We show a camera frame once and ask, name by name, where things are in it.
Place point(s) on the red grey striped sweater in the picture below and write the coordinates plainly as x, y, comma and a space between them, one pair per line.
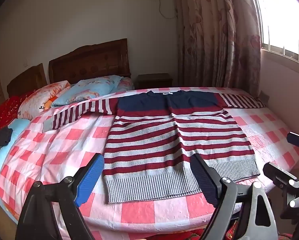
164, 135

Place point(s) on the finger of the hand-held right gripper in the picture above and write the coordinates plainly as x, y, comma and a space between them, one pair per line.
277, 173
297, 140

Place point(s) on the light blue floral pillow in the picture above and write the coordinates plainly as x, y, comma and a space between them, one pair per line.
84, 90

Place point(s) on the large wooden headboard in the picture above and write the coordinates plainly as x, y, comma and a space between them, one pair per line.
89, 65

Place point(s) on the pink floral pillow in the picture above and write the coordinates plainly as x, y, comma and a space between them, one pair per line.
126, 83

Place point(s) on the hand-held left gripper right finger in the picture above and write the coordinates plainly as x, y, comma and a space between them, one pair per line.
204, 180

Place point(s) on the small wooden headboard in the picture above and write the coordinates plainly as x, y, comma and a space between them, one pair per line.
27, 80

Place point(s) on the bed with pink checked sheet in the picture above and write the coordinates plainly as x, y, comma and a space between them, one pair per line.
52, 150

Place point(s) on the orange floral pillow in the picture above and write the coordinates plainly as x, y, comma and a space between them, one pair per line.
37, 100

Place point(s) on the plain light blue sheet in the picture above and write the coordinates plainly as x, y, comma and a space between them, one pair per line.
17, 130

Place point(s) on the red floral cloth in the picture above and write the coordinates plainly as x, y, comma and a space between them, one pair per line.
169, 236

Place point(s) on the red patterned blanket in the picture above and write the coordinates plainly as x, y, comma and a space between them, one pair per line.
4, 110

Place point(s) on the dark grey cloth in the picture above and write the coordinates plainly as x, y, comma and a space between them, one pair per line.
0, 137

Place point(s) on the dark wooden nightstand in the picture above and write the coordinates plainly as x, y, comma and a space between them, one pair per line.
154, 81

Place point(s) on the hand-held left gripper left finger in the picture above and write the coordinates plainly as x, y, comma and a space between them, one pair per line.
89, 180

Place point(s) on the pink floral curtain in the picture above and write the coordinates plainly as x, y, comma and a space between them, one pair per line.
214, 35

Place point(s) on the window with metal grille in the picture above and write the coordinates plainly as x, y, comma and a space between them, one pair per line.
284, 17

